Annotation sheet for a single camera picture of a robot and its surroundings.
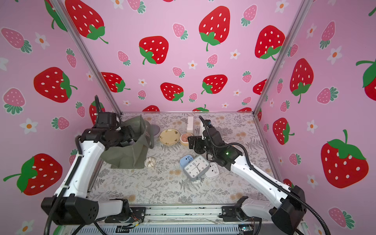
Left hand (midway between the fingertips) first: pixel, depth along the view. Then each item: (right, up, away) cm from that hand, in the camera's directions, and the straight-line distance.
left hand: (129, 134), depth 79 cm
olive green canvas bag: (+1, -12, 0) cm, 12 cm away
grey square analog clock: (+37, -20, +5) cm, 42 cm away
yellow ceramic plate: (+17, -3, +26) cm, 31 cm away
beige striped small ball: (+7, -18, +12) cm, 23 cm away
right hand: (+35, -2, -4) cm, 35 cm away
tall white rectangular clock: (+32, +5, +29) cm, 44 cm away
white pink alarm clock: (+46, -23, +7) cm, 52 cm away
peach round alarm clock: (+28, -4, +23) cm, 36 cm away
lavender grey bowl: (+7, +2, +27) cm, 28 cm away
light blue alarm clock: (+30, -17, +12) cm, 37 cm away
